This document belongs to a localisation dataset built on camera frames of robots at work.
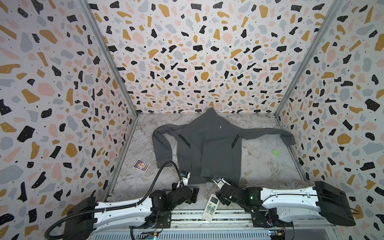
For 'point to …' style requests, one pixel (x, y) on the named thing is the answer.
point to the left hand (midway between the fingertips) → (194, 187)
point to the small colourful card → (141, 165)
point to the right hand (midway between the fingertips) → (217, 187)
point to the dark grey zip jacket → (209, 148)
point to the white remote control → (210, 208)
